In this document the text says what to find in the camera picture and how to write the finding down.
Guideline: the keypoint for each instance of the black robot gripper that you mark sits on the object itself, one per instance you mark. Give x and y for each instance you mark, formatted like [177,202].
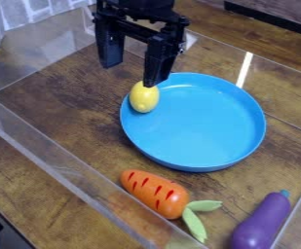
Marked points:
[149,21]

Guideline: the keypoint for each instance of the purple toy eggplant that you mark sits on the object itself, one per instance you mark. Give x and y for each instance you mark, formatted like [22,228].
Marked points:
[255,232]

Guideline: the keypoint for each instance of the clear acrylic front wall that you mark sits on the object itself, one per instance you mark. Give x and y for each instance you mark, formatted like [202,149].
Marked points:
[142,224]

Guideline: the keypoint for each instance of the yellow toy lemon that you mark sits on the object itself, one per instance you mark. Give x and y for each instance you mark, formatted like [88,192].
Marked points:
[143,98]

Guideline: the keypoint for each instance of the orange toy carrot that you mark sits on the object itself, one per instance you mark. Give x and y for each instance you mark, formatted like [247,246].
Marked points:
[167,198]

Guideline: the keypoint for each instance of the blue round plastic tray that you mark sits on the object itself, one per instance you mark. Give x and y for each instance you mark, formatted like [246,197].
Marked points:
[206,126]

